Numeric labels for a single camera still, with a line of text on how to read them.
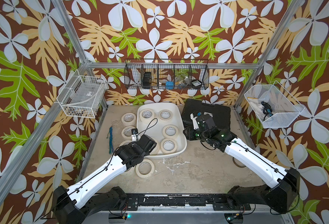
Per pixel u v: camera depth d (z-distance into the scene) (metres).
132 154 0.52
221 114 1.13
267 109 0.81
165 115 1.14
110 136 0.99
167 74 0.98
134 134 0.65
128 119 1.11
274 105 0.82
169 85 0.93
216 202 0.74
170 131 1.04
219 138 0.52
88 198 0.41
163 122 1.08
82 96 0.82
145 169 0.85
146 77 0.99
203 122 0.56
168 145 0.96
